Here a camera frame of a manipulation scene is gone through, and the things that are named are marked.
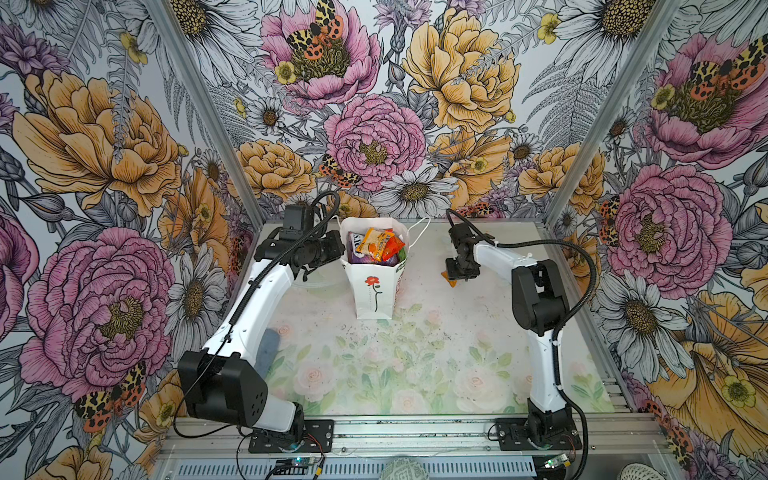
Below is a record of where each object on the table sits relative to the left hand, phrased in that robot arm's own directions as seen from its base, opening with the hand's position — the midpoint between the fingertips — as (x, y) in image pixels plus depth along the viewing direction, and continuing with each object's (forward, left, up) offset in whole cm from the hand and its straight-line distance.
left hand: (344, 255), depth 81 cm
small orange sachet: (+5, -30, -17) cm, 35 cm away
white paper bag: (-5, -7, -7) cm, 11 cm away
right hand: (+7, -36, -23) cm, 43 cm away
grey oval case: (-16, +22, -21) cm, 35 cm away
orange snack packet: (+4, -8, 0) cm, 9 cm away
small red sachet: (+4, -13, -1) cm, 14 cm away
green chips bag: (+5, -16, -5) cm, 17 cm away
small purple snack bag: (+6, -2, -1) cm, 7 cm away
